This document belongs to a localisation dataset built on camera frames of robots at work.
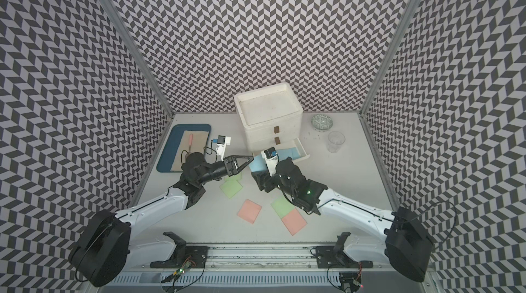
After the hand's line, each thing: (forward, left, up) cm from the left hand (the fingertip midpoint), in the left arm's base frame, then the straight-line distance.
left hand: (252, 161), depth 73 cm
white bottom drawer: (+21, -19, -18) cm, 33 cm away
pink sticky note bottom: (-14, -16, -23) cm, 31 cm away
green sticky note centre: (-8, -11, -24) cm, 28 cm away
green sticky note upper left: (-7, +4, +3) cm, 9 cm away
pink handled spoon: (+25, +36, -21) cm, 48 cm away
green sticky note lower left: (0, +12, -22) cm, 25 cm away
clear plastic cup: (+23, -39, -18) cm, 49 cm away
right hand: (-1, -3, -6) cm, 7 cm away
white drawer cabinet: (+21, -7, +2) cm, 23 cm away
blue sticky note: (+1, -2, -3) cm, 4 cm away
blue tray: (+17, +44, -21) cm, 51 cm away
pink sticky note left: (-10, +3, -24) cm, 26 cm away
